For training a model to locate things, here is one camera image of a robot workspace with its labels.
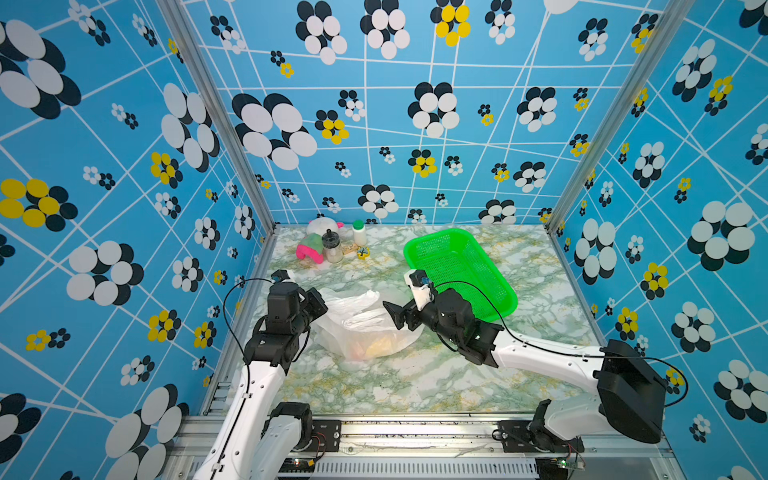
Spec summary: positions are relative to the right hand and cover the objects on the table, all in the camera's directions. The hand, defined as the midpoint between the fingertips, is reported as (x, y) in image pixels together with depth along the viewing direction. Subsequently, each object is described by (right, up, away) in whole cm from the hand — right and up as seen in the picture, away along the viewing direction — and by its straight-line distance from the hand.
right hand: (401, 291), depth 76 cm
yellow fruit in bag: (-6, -17, +8) cm, 20 cm away
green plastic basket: (+21, +8, +33) cm, 40 cm away
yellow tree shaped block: (-13, +10, +34) cm, 38 cm away
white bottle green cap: (-15, +18, +32) cm, 39 cm away
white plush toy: (-30, +20, +35) cm, 50 cm away
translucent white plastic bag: (-12, -9, -3) cm, 15 cm away
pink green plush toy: (-31, +13, +29) cm, 45 cm away
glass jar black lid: (-24, +10, +32) cm, 41 cm away
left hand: (-20, 0, +2) cm, 20 cm away
